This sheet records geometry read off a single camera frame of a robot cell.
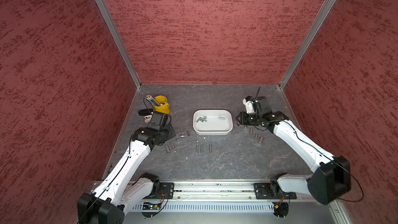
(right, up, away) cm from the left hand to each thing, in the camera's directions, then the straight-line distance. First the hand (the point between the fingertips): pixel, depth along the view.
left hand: (171, 135), depth 79 cm
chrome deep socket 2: (+52, -6, +13) cm, 54 cm away
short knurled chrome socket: (+16, +6, +21) cm, 27 cm away
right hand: (+36, +7, +3) cm, 36 cm away
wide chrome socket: (+4, -3, +13) cm, 14 cm away
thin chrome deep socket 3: (+21, -10, +10) cm, 25 cm away
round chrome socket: (+1, -5, +11) cm, 12 cm away
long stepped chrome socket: (-2, -8, +10) cm, 13 cm away
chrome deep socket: (+49, -4, +14) cm, 52 cm away
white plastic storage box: (+23, +4, +22) cm, 32 cm away
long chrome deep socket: (+47, -1, +16) cm, 49 cm away
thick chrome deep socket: (-4, -10, +8) cm, 13 cm away
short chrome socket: (+8, -2, +15) cm, 17 cm away
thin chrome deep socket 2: (+16, -10, +8) cm, 20 cm away
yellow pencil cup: (-8, +13, +18) cm, 24 cm away
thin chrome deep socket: (+13, -10, +8) cm, 18 cm away
